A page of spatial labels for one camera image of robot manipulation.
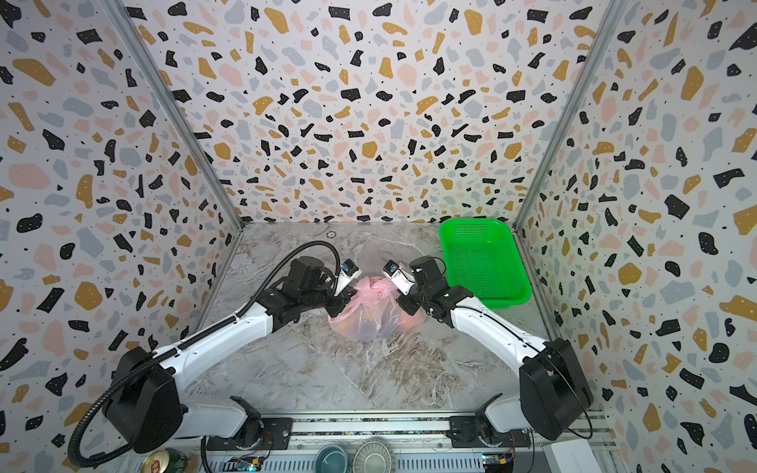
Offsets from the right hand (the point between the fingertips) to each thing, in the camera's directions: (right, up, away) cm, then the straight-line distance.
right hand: (397, 282), depth 84 cm
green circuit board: (-35, -42, -14) cm, 57 cm away
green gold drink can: (-48, -35, -23) cm, 64 cm away
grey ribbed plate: (-6, -41, -14) cm, 43 cm away
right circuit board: (+25, -43, -13) cm, 51 cm away
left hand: (-12, -1, -3) cm, 12 cm away
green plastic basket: (+33, +7, +30) cm, 45 cm away
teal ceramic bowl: (-16, -41, -14) cm, 46 cm away
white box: (+40, -38, -17) cm, 58 cm away
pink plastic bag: (-7, -9, -1) cm, 11 cm away
